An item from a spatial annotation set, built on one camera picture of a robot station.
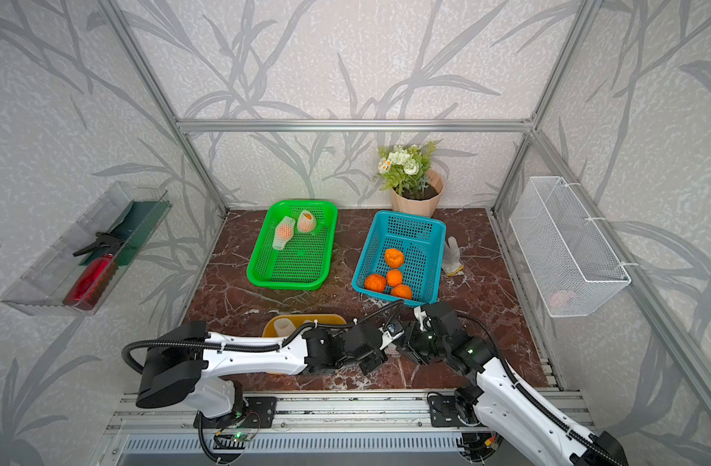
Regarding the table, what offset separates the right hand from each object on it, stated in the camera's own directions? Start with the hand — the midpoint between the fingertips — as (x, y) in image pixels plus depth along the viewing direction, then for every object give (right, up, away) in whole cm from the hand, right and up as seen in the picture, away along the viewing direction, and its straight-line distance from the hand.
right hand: (388, 340), depth 76 cm
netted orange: (+3, +20, +23) cm, 31 cm away
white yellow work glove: (+24, +17, +26) cm, 40 cm away
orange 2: (+3, +14, +18) cm, 23 cm away
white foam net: (-29, +2, +4) cm, 30 cm away
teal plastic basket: (+14, +26, +32) cm, 44 cm away
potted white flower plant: (+6, +49, +17) cm, 52 cm away
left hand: (0, -2, +1) cm, 3 cm away
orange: (-3, +13, +15) cm, 20 cm away
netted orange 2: (-37, +29, +29) cm, 55 cm away
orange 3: (+6, +10, +15) cm, 19 cm away
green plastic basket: (-28, +18, +26) cm, 43 cm away
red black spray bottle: (-62, +20, -15) cm, 67 cm away
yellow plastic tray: (-25, +3, +6) cm, 26 cm away
